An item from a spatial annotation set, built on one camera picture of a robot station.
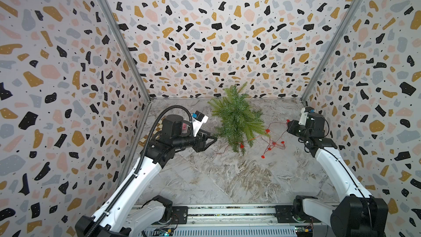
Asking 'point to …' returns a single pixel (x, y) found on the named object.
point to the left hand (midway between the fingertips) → (214, 136)
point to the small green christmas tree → (239, 122)
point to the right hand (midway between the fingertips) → (290, 122)
